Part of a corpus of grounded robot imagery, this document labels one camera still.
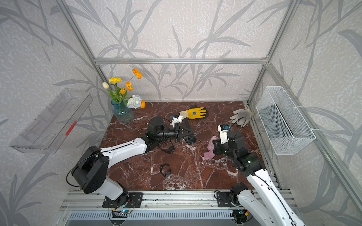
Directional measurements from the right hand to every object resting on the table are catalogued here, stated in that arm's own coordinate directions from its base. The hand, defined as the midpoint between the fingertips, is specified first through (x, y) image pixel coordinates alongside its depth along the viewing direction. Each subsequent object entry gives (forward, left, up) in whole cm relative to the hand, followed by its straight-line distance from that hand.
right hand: (212, 140), depth 75 cm
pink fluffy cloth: (-2, +1, -15) cm, 15 cm away
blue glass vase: (+27, +59, -9) cm, 66 cm away
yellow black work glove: (+34, +10, -18) cm, 40 cm away
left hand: (0, +11, +6) cm, 13 cm away
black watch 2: (+8, +28, -21) cm, 36 cm away
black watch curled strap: (-8, +28, -20) cm, 35 cm away
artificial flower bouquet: (+32, +58, +8) cm, 66 cm away
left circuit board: (-30, +48, -21) cm, 60 cm away
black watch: (-1, +12, +2) cm, 12 cm away
